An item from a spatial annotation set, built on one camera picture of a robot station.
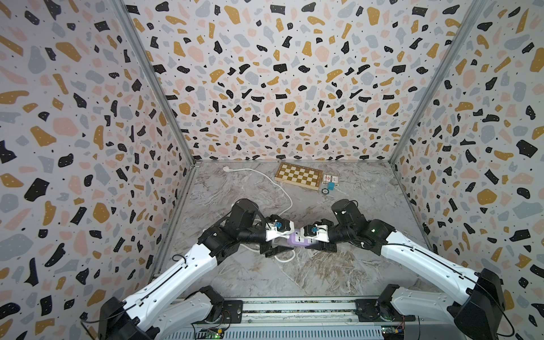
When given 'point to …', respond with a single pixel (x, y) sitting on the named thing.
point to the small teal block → (331, 185)
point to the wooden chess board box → (305, 177)
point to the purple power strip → (296, 239)
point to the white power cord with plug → (227, 169)
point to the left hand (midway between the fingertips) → (291, 234)
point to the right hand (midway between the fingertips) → (308, 236)
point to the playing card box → (328, 178)
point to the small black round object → (325, 191)
